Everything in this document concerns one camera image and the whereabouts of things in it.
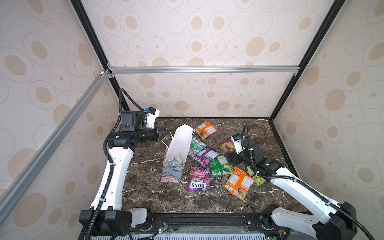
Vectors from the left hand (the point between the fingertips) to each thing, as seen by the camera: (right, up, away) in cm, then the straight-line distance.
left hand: (171, 129), depth 68 cm
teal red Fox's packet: (+11, -11, +32) cm, 36 cm away
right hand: (+31, -10, +12) cm, 35 cm away
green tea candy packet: (+24, -21, +22) cm, 38 cm away
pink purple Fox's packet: (+13, -28, +17) cm, 35 cm away
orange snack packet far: (+18, +1, +41) cm, 45 cm away
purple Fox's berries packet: (+16, -16, +26) cm, 35 cm away
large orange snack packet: (+35, -30, +16) cm, 49 cm away
